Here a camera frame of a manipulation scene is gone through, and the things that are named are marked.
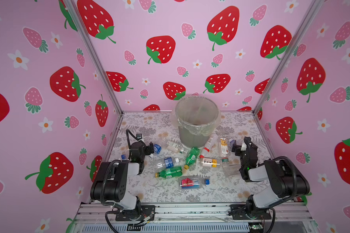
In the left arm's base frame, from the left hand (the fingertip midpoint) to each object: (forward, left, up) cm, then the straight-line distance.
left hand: (144, 142), depth 95 cm
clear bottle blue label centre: (-14, -17, -1) cm, 22 cm away
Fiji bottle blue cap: (-26, -31, 0) cm, 40 cm away
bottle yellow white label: (-13, -42, -2) cm, 44 cm away
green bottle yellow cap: (-19, -18, -2) cm, 27 cm away
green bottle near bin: (-10, -32, -1) cm, 33 cm away
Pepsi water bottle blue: (-9, +12, -3) cm, 15 cm away
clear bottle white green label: (-3, -20, -2) cm, 20 cm away
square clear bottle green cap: (-15, -53, -4) cm, 55 cm away
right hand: (-1, -65, +4) cm, 65 cm away
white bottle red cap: (-1, -44, -2) cm, 44 cm away
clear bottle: (+2, -60, -3) cm, 60 cm away
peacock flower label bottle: (-3, -53, -1) cm, 53 cm away
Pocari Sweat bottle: (-4, -9, -1) cm, 10 cm away
